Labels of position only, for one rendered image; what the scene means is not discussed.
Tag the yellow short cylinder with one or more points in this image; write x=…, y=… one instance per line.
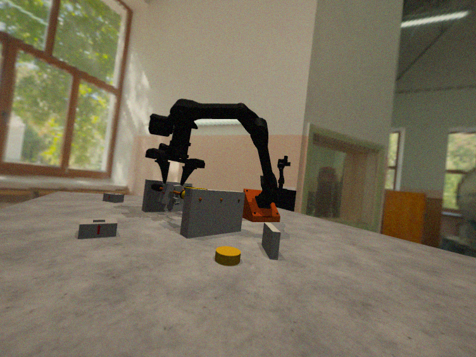
x=227, y=256

